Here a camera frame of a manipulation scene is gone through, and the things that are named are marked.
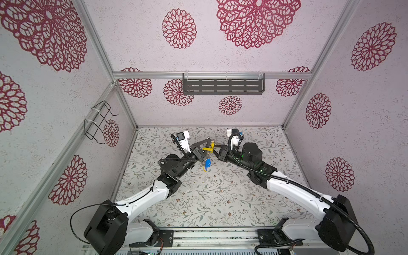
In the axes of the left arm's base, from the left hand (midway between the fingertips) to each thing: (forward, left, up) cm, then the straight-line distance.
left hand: (211, 142), depth 68 cm
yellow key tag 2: (-6, +3, -12) cm, 14 cm away
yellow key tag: (-4, +1, 0) cm, 4 cm away
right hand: (-1, +1, -1) cm, 1 cm away
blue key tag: (-5, +1, -8) cm, 10 cm away
